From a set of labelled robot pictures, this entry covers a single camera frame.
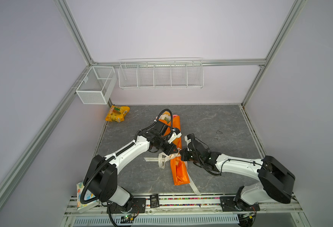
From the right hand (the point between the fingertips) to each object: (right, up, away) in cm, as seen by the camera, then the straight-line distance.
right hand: (178, 153), depth 84 cm
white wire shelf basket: (-15, +54, +19) cm, 59 cm away
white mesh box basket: (-58, +45, +18) cm, 76 cm away
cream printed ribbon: (-10, -4, +6) cm, 12 cm away
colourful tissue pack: (-49, -23, -14) cm, 56 cm away
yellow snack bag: (-47, +24, +25) cm, 58 cm away
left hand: (-2, +1, -5) cm, 5 cm away
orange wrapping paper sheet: (+1, -11, -3) cm, 11 cm away
